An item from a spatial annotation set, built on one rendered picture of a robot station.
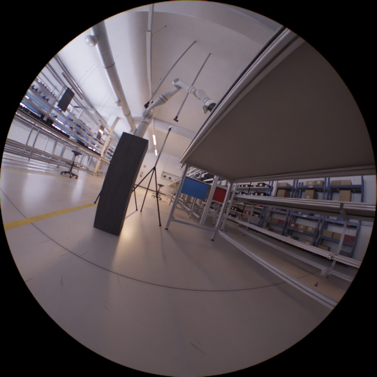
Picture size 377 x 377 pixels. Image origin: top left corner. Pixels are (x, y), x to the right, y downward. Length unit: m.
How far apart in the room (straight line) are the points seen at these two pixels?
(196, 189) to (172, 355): 2.74
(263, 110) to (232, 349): 1.01
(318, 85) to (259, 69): 0.23
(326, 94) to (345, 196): 3.67
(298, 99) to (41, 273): 1.24
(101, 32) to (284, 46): 3.82
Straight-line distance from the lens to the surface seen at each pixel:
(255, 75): 0.50
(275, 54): 0.45
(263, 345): 0.74
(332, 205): 1.76
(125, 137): 1.16
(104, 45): 4.16
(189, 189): 2.82
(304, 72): 0.55
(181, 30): 3.69
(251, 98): 0.63
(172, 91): 1.36
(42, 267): 0.76
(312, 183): 4.61
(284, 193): 5.12
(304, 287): 1.05
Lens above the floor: 0.51
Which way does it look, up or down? 4 degrees up
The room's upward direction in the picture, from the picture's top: 18 degrees clockwise
